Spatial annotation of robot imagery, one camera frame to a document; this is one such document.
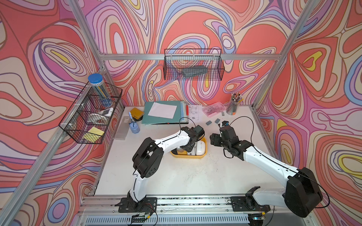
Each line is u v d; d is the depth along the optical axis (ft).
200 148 2.94
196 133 2.36
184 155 2.97
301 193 1.32
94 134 2.08
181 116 3.65
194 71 2.90
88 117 2.43
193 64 3.17
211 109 3.88
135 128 3.26
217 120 3.65
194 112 3.80
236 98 3.35
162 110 3.76
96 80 2.31
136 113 3.57
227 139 2.09
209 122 3.57
